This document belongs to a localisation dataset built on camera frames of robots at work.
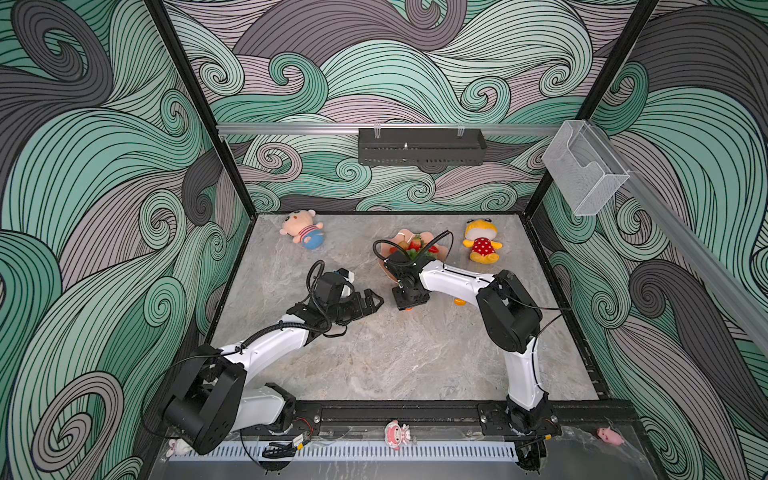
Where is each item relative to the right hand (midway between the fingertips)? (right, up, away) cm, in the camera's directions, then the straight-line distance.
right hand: (405, 302), depth 95 cm
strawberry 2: (+11, +17, +8) cm, 22 cm away
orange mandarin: (0, 0, -8) cm, 8 cm away
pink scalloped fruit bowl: (0, +20, +12) cm, 23 cm away
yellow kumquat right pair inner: (+8, +8, -35) cm, 36 cm away
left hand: (-10, +2, -11) cm, 15 cm away
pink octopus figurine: (-5, -25, -26) cm, 37 cm away
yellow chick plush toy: (+29, +21, +11) cm, 37 cm away
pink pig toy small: (+47, -26, -25) cm, 59 cm away
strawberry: (+4, +19, +10) cm, 21 cm away
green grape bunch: (+3, +16, +6) cm, 17 cm away
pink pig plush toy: (-38, +26, +13) cm, 47 cm away
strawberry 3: (-4, +17, +4) cm, 18 cm away
